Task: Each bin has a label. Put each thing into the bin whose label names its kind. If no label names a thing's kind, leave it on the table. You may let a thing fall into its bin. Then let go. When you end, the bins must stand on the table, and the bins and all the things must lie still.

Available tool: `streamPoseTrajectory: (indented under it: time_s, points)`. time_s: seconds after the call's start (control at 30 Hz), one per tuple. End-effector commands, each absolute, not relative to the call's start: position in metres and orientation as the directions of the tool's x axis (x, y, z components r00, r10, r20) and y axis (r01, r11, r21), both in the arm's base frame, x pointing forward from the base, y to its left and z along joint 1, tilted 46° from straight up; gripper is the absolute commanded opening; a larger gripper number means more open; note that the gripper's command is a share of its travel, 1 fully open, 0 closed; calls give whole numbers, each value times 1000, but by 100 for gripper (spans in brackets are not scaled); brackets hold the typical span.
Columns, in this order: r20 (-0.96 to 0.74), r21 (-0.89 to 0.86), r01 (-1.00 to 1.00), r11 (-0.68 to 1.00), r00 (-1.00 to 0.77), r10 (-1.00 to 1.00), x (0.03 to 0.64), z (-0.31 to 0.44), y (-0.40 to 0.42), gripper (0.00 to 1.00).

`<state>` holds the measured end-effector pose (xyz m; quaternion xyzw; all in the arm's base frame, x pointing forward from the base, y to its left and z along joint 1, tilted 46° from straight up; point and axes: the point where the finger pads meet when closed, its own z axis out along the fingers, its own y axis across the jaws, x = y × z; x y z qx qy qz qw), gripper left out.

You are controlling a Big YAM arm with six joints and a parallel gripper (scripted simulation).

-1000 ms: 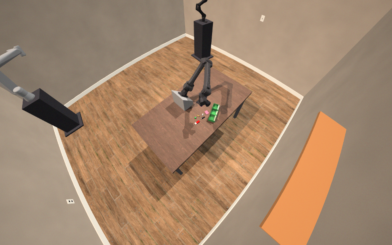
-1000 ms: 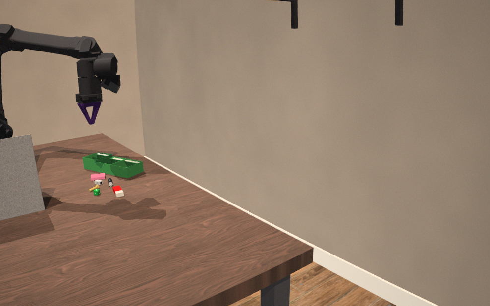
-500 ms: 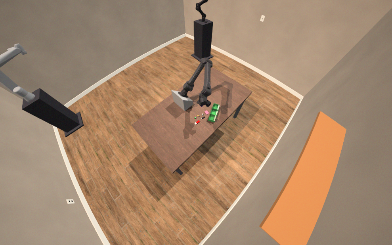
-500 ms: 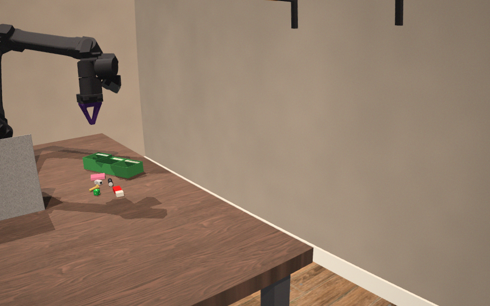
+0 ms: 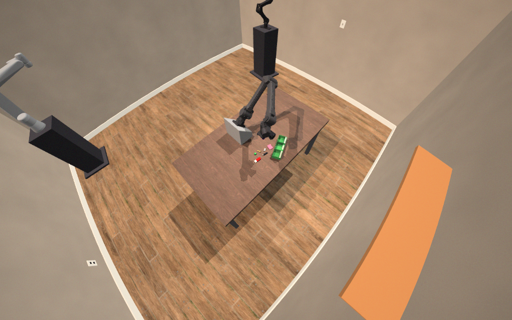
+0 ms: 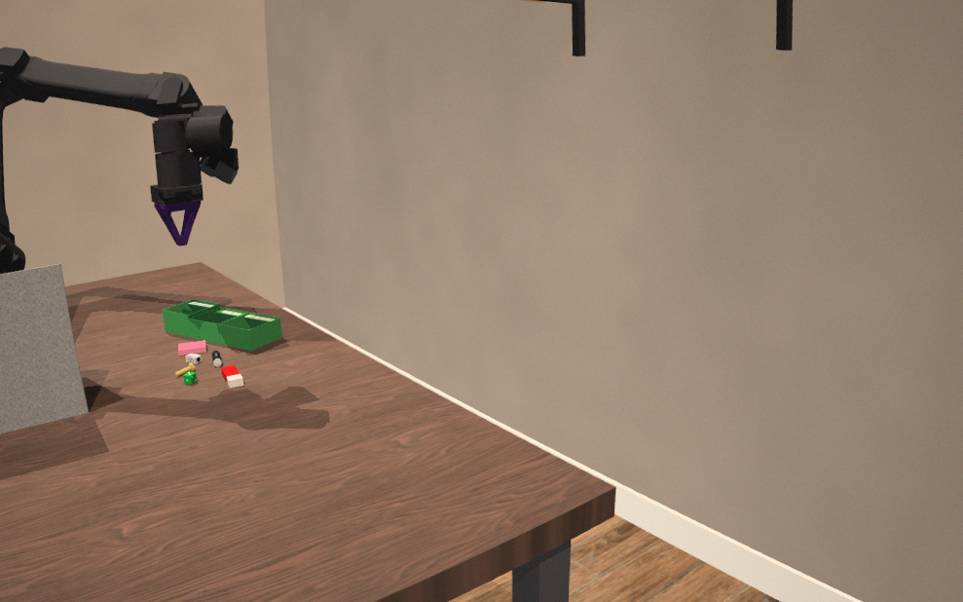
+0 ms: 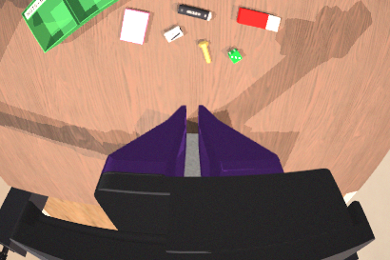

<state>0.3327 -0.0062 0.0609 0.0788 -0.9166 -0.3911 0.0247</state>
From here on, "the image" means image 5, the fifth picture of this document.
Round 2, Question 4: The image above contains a green three-compartment bin rack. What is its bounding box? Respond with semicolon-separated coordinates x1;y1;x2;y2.
272;135;287;160

